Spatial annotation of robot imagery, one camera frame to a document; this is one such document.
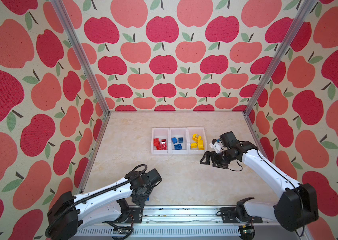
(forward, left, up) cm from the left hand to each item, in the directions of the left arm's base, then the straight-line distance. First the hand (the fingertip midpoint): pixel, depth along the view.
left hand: (155, 195), depth 78 cm
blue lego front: (-1, +4, -4) cm, 6 cm away
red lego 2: (+32, -4, 0) cm, 32 cm away
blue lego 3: (+30, -14, -1) cm, 33 cm away
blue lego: (+37, -11, -3) cm, 39 cm away
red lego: (+32, 0, +1) cm, 32 cm away
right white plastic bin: (+33, -27, +1) cm, 42 cm away
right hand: (+14, -30, +9) cm, 34 cm away
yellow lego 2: (+32, -29, 0) cm, 43 cm away
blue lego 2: (+35, -16, 0) cm, 39 cm away
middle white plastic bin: (+43, -15, -1) cm, 45 cm away
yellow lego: (+31, -24, 0) cm, 39 cm away
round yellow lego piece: (+37, -26, +1) cm, 45 cm away
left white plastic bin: (+42, -2, -1) cm, 42 cm away
